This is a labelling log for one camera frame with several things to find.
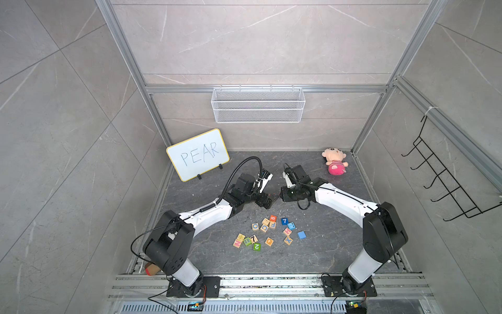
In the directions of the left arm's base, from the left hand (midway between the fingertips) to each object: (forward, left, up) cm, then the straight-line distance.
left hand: (273, 187), depth 85 cm
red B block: (-8, 0, -14) cm, 16 cm away
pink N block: (-19, +16, -14) cm, 29 cm away
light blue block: (-12, -8, -14) cm, 20 cm away
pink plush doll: (+26, -39, -10) cm, 48 cm away
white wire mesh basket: (+42, +7, +15) cm, 45 cm away
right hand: (0, -6, -6) cm, 9 cm away
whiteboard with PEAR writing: (+24, +39, -3) cm, 46 cm away
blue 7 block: (-10, -6, -14) cm, 18 cm away
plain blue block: (-16, -12, -14) cm, 25 cm away
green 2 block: (-21, +8, -14) cm, 26 cm away
